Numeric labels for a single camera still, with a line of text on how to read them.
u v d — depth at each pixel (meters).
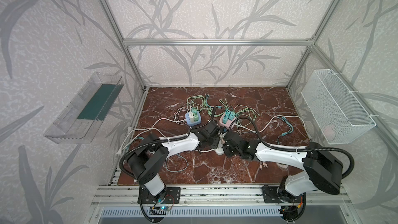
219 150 0.85
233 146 0.65
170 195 0.72
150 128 0.98
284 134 0.94
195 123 0.96
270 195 0.72
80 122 0.63
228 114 0.96
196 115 0.94
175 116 1.03
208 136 0.69
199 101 1.09
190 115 0.93
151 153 0.50
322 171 0.43
